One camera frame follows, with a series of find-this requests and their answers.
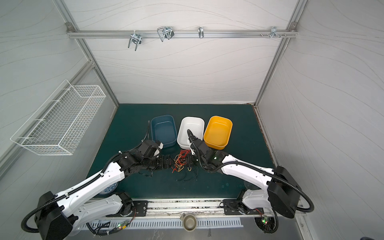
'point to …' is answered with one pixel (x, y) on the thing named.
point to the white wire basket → (59, 124)
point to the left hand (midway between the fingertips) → (171, 162)
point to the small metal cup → (189, 222)
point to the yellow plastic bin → (217, 132)
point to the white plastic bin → (196, 125)
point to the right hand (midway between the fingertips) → (187, 154)
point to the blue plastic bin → (164, 130)
